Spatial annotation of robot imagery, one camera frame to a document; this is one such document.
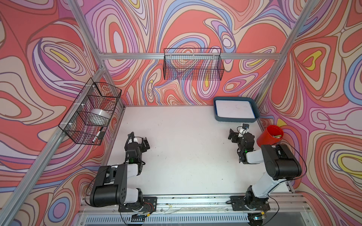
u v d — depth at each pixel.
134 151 0.69
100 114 0.72
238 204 0.73
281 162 0.48
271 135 0.84
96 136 0.72
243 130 0.80
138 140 0.79
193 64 0.98
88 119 0.72
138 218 0.72
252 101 1.18
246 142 0.72
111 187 0.44
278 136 0.86
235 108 1.13
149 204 0.73
